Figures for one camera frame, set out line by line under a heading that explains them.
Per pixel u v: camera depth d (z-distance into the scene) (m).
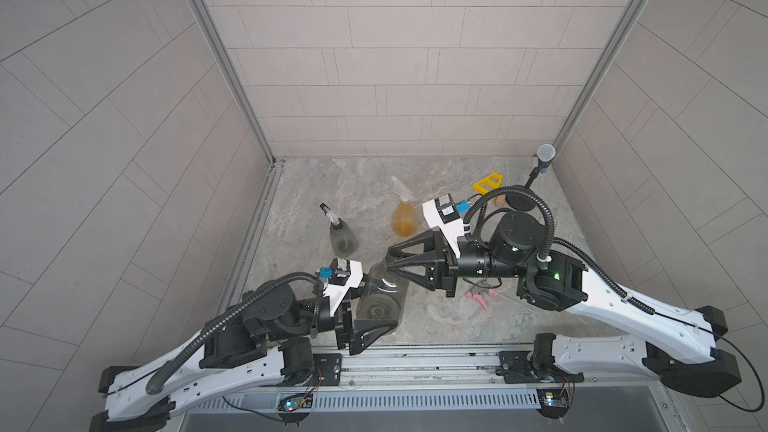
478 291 0.83
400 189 0.83
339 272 0.42
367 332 0.45
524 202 1.04
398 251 0.46
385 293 0.45
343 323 0.45
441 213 0.40
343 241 0.87
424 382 0.71
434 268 0.42
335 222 0.80
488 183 1.08
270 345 0.62
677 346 0.39
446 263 0.42
